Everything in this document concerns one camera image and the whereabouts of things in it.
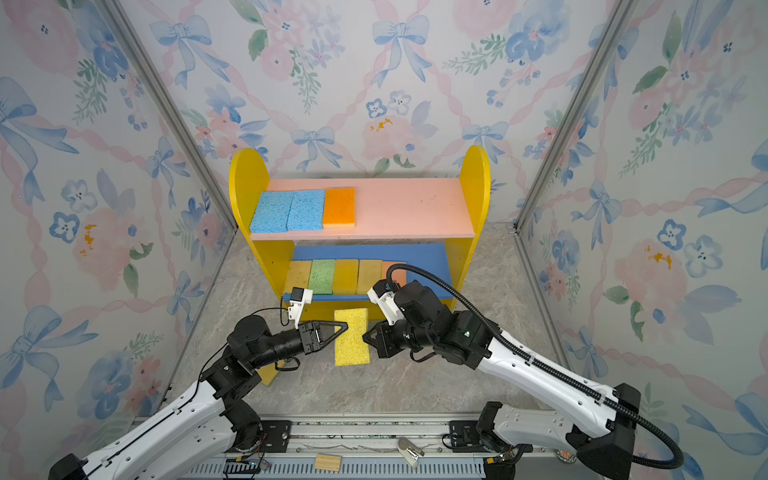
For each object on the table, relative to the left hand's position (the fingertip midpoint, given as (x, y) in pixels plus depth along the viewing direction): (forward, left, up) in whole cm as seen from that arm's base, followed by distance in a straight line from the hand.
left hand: (345, 328), depth 65 cm
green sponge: (+21, +10, -10) cm, 25 cm away
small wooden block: (-22, +5, -26) cm, 34 cm away
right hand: (-1, -4, -1) cm, 4 cm away
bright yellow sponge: (-4, -1, -2) cm, 4 cm away
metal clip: (-20, -15, -23) cm, 34 cm away
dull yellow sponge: (+21, +17, -10) cm, 28 cm away
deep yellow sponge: (+21, +3, -10) cm, 23 cm away
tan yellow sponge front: (+21, -4, -9) cm, 23 cm away
